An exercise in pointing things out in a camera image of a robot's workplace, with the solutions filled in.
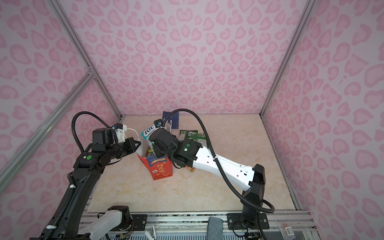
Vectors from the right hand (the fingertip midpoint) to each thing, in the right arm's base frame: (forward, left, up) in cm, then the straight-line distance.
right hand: (159, 140), depth 68 cm
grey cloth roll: (-30, -26, -27) cm, 48 cm away
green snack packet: (+21, -18, -28) cm, 40 cm away
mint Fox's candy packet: (+4, +8, -1) cm, 9 cm away
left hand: (+3, +10, -3) cm, 11 cm away
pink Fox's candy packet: (0, -13, -30) cm, 32 cm away
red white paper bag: (-5, +3, -17) cm, 18 cm away
